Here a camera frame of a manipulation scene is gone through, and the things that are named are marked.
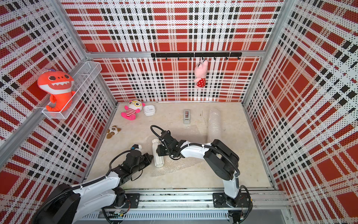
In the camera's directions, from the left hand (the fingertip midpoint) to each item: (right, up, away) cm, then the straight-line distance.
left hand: (156, 155), depth 88 cm
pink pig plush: (+29, +56, +4) cm, 64 cm away
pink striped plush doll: (-23, +33, +23) cm, 46 cm away
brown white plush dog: (-34, +15, +11) cm, 39 cm away
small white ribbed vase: (+3, -2, -4) cm, 6 cm away
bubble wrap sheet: (+39, +19, +8) cm, 44 cm away
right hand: (+3, +4, -1) cm, 5 cm away
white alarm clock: (-11, +30, +24) cm, 40 cm away
